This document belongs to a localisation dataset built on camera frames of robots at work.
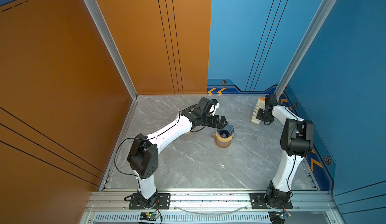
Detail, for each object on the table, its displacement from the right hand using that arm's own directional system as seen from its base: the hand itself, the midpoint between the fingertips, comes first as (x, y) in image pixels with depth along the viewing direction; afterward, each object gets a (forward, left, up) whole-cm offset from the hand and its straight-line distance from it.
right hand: (260, 117), depth 102 cm
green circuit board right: (-55, +5, -5) cm, 56 cm away
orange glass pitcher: (-19, +29, +1) cm, 35 cm away
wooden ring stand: (-21, +29, +6) cm, 36 cm away
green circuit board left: (-55, +67, -5) cm, 87 cm away
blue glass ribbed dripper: (-16, +26, +7) cm, 31 cm away
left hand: (-14, +30, +15) cm, 36 cm away
